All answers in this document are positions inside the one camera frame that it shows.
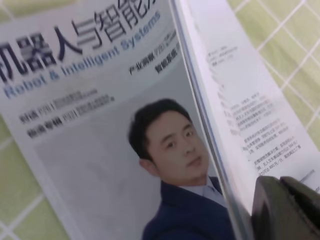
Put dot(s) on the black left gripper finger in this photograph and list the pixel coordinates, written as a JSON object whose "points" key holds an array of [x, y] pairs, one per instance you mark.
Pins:
{"points": [[285, 209]]}

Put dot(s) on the white robot systems magazine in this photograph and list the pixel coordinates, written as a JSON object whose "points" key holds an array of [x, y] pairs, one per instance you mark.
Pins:
{"points": [[112, 120]]}

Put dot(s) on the green checkered tablecloth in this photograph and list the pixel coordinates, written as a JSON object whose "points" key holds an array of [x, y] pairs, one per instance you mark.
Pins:
{"points": [[287, 45]]}

